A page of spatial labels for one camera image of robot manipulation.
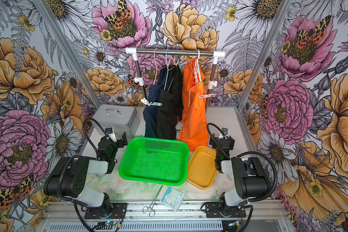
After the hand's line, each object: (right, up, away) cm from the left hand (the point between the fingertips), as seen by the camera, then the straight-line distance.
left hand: (118, 136), depth 93 cm
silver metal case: (+2, +11, +1) cm, 11 cm away
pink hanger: (+23, +47, +5) cm, 52 cm away
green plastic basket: (+24, -15, -1) cm, 28 cm away
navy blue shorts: (+24, +14, -18) cm, 33 cm away
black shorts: (+34, +17, -13) cm, 40 cm away
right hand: (+65, -1, 0) cm, 65 cm away
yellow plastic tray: (+53, -19, -1) cm, 57 cm away
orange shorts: (+47, +4, -11) cm, 48 cm away
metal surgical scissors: (+21, -36, -17) cm, 45 cm away
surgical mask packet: (+35, -31, -15) cm, 49 cm away
